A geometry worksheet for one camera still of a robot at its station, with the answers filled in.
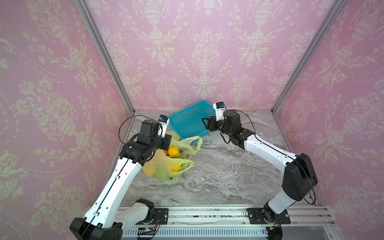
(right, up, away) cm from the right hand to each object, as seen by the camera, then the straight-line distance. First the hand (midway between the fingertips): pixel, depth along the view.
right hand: (206, 118), depth 82 cm
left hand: (-19, -9, -9) cm, 23 cm away
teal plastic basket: (-12, -2, +31) cm, 33 cm away
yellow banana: (-18, -29, +4) cm, 34 cm away
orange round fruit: (-24, -21, +10) cm, 34 cm away
